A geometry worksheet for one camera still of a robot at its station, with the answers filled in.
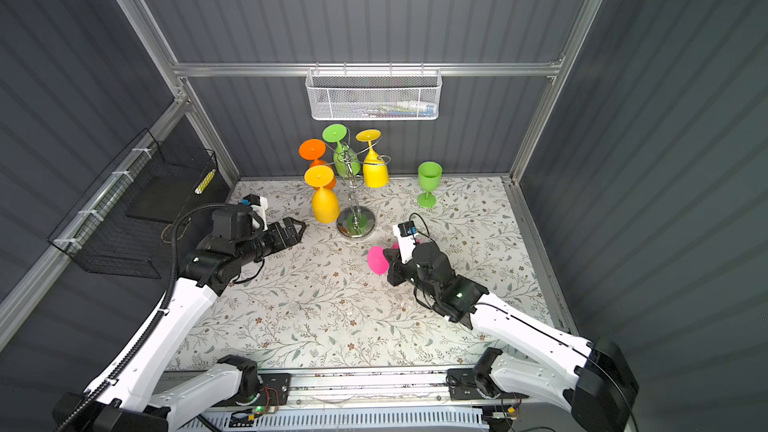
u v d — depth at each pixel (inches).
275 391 28.4
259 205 26.7
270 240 26.1
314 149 32.5
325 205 32.6
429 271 21.3
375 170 35.9
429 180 39.7
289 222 26.7
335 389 29.7
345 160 32.6
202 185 31.7
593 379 15.9
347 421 30.3
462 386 28.6
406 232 25.3
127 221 28.4
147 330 16.7
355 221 41.3
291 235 26.3
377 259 30.8
